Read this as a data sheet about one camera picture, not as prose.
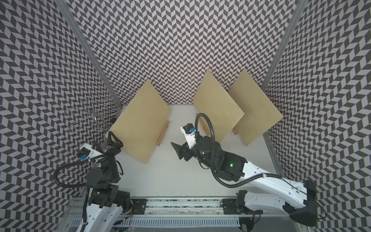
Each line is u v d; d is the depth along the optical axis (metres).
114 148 0.63
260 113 0.72
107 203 0.52
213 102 0.92
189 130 0.49
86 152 0.53
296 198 0.39
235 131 0.75
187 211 0.72
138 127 0.77
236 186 0.42
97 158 0.53
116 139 0.64
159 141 0.92
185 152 0.52
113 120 0.97
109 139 0.60
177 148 0.57
